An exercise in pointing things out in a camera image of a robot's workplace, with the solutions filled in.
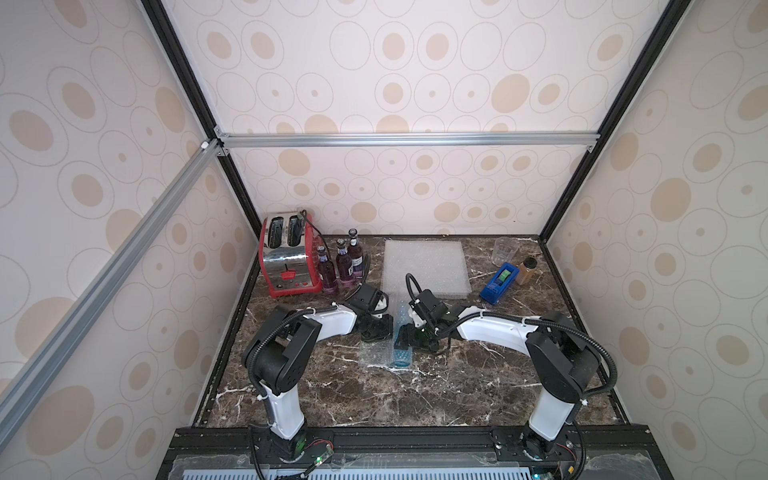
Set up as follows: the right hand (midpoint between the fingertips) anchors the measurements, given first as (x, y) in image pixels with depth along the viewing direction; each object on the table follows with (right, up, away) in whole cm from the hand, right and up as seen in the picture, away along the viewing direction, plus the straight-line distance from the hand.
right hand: (410, 344), depth 89 cm
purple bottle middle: (-21, +23, +8) cm, 33 cm away
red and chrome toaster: (-37, +27, +4) cm, 47 cm away
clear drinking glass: (+37, +29, +24) cm, 53 cm away
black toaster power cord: (-30, +33, +18) cm, 48 cm away
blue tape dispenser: (+31, +17, +11) cm, 37 cm away
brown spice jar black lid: (+39, +22, +12) cm, 47 cm away
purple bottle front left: (-26, +21, +6) cm, 34 cm away
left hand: (-2, +3, +3) cm, 4 cm away
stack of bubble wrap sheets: (+12, +23, +21) cm, 34 cm away
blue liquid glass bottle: (-3, -3, -5) cm, 7 cm away
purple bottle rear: (-17, +27, +11) cm, 34 cm away
